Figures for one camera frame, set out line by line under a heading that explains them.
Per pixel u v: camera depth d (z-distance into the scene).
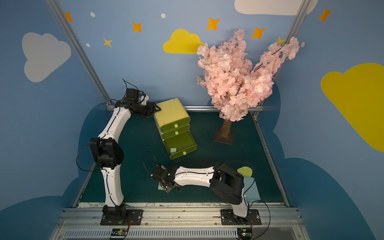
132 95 0.75
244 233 0.73
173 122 0.89
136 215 0.75
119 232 0.72
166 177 0.62
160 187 0.77
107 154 0.57
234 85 0.66
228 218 0.74
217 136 1.08
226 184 0.46
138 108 0.80
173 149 0.98
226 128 1.00
